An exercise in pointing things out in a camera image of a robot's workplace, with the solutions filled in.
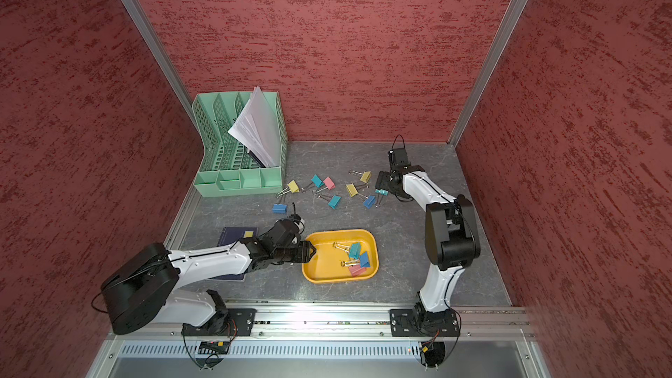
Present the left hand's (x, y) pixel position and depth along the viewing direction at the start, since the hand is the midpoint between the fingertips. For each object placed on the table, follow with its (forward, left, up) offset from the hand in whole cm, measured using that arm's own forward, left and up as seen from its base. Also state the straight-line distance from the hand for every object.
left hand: (307, 255), depth 86 cm
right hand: (+24, -29, +6) cm, 38 cm away
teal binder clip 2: (+31, -1, 0) cm, 31 cm away
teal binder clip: (+2, -16, 0) cm, 16 cm away
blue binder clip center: (+22, -22, 0) cm, 31 cm away
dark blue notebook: (+6, +28, 0) cm, 29 cm away
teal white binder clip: (+27, -28, -1) cm, 39 cm away
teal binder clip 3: (+22, -8, 0) cm, 23 cm away
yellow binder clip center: (+27, -15, 0) cm, 31 cm away
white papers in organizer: (+40, +20, +22) cm, 50 cm away
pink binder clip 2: (+31, -6, 0) cm, 31 cm away
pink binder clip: (-5, -16, 0) cm, 17 cm away
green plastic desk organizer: (+39, +38, 0) cm, 54 cm away
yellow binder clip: (+28, +9, +1) cm, 29 cm away
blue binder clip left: (+18, +13, -1) cm, 23 cm away
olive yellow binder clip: (+35, -21, 0) cm, 41 cm away
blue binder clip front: (-2, -19, +1) cm, 19 cm away
